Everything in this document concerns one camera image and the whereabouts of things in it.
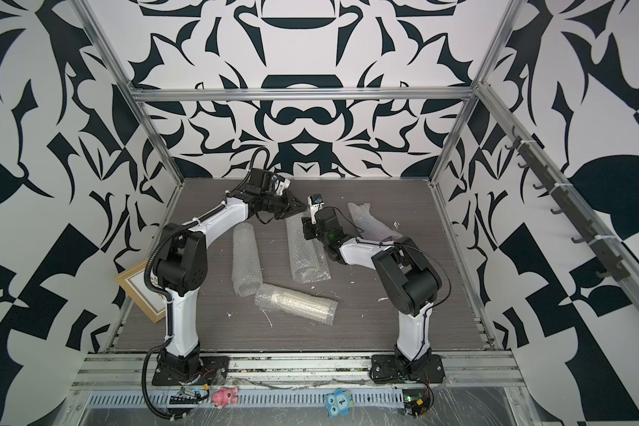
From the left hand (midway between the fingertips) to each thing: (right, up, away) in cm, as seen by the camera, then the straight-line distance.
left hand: (306, 202), depth 92 cm
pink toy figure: (-20, -50, -24) cm, 59 cm away
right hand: (0, -3, +3) cm, 4 cm away
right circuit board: (+30, -53, -21) cm, 65 cm away
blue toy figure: (+10, -51, -24) cm, 57 cm away
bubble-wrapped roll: (-19, -21, -7) cm, 29 cm away
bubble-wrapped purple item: (+23, -9, +2) cm, 25 cm away
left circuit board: (-34, -54, -20) cm, 66 cm away
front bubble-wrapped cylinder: (0, -31, -12) cm, 33 cm away
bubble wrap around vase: (+1, -19, -5) cm, 20 cm away
